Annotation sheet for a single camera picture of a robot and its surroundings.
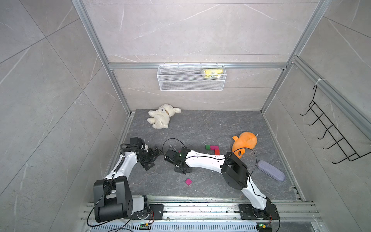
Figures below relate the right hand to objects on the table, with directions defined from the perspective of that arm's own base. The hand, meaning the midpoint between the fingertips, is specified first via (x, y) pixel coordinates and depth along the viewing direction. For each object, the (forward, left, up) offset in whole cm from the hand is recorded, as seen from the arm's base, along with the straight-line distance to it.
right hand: (181, 169), depth 89 cm
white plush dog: (+35, +15, +11) cm, 40 cm away
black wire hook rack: (-8, -72, +33) cm, 79 cm away
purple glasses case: (-3, -54, +3) cm, 54 cm away
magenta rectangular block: (+15, -22, +1) cm, 26 cm away
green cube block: (+16, -18, 0) cm, 24 cm away
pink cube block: (-8, -4, 0) cm, 9 cm away
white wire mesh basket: (+55, -7, +30) cm, 63 cm away
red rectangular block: (+12, -24, -1) cm, 27 cm away
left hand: (+6, +13, +8) cm, 16 cm away
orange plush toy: (+17, -43, +7) cm, 46 cm away
